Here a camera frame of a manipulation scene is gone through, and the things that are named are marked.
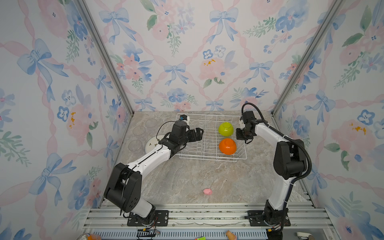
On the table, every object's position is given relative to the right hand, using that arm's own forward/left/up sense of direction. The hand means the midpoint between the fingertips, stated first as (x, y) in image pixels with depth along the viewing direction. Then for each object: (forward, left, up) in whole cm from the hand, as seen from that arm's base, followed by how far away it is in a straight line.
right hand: (239, 135), depth 99 cm
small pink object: (-34, +22, -4) cm, 41 cm away
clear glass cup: (-7, +68, -2) cm, 69 cm away
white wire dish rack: (-13, +1, -2) cm, 13 cm away
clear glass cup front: (+14, +62, -4) cm, 64 cm away
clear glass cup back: (+5, +69, -2) cm, 69 cm away
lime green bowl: (+6, +8, 0) cm, 10 cm away
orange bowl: (-8, +8, -1) cm, 12 cm away
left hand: (-7, +27, +14) cm, 31 cm away
